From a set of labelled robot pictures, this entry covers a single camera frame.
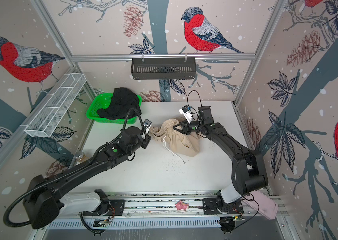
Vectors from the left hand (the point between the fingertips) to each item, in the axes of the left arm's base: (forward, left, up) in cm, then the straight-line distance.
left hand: (147, 130), depth 78 cm
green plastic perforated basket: (+41, +42, -18) cm, 61 cm away
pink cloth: (-31, -53, -12) cm, 63 cm away
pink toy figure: (-32, -17, -19) cm, 41 cm away
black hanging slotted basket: (+50, -7, +6) cm, 51 cm away
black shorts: (+37, +23, -12) cm, 45 cm away
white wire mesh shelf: (0, +49, +8) cm, 50 cm away
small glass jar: (-8, +38, -11) cm, 41 cm away
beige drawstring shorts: (-1, -16, -7) cm, 18 cm away
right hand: (+3, -15, -2) cm, 16 cm away
